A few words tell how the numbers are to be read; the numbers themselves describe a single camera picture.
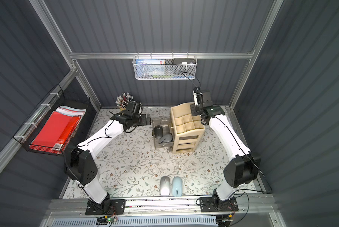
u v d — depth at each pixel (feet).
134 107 2.23
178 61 2.84
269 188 2.66
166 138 2.80
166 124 3.65
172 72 2.94
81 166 1.48
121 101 3.32
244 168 1.41
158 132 2.95
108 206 2.28
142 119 2.59
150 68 2.98
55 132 2.31
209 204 2.42
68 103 2.73
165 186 2.59
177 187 2.53
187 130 2.40
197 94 2.06
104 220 2.30
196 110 2.42
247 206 2.37
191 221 2.53
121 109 2.26
